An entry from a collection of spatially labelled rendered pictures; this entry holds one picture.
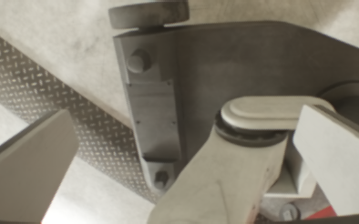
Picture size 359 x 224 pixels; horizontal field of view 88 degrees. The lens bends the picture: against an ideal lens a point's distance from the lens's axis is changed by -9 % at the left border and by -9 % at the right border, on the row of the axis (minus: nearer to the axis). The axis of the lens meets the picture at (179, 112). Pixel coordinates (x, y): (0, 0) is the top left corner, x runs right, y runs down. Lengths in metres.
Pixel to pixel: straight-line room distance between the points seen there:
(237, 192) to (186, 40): 0.33
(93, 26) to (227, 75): 0.46
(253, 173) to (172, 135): 0.29
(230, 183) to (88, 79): 0.65
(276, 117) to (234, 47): 0.19
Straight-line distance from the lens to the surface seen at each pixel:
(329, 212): 0.94
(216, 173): 0.31
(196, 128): 0.56
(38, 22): 0.87
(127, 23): 0.47
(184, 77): 0.50
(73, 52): 0.81
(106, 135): 0.86
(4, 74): 1.02
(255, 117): 0.37
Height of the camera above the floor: 0.63
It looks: 60 degrees down
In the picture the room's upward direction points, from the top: 161 degrees counter-clockwise
